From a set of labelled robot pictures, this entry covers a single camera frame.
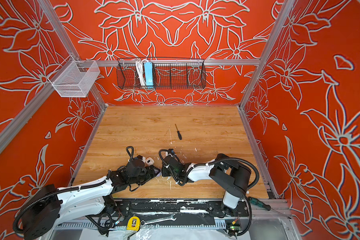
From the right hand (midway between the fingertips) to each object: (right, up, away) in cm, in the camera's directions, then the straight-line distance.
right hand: (159, 169), depth 86 cm
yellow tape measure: (-9, -19, -18) cm, 28 cm away
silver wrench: (-6, -20, -16) cm, 26 cm away
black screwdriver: (+12, +20, +17) cm, 29 cm away
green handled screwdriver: (+52, -13, -13) cm, 55 cm away
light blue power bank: (-7, +57, +4) cm, 58 cm away
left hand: (0, -1, -5) cm, 5 cm away
